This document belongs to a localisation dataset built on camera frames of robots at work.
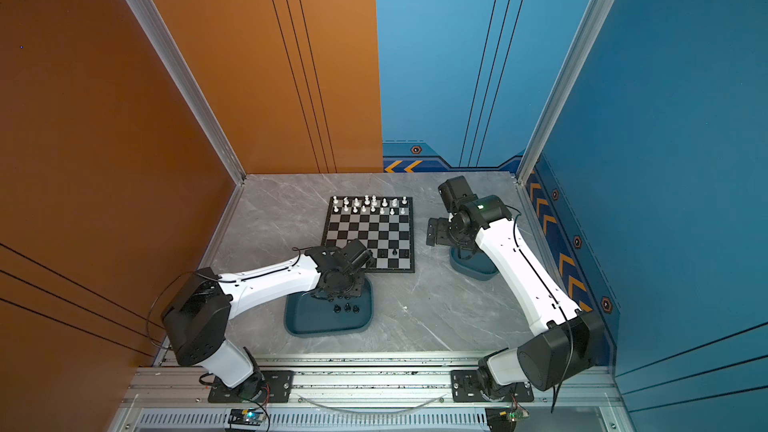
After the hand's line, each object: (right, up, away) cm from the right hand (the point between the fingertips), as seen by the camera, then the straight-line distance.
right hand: (444, 239), depth 78 cm
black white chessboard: (-16, +2, +25) cm, 30 cm away
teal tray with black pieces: (-37, -22, +6) cm, 44 cm away
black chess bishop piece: (-30, -21, +7) cm, 37 cm away
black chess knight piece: (-27, -21, +7) cm, 34 cm away
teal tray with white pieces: (+12, -10, +12) cm, 19 cm away
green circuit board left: (-49, -42, -7) cm, 65 cm away
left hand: (-23, -15, +8) cm, 29 cm away
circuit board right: (+13, -42, -7) cm, 45 cm away
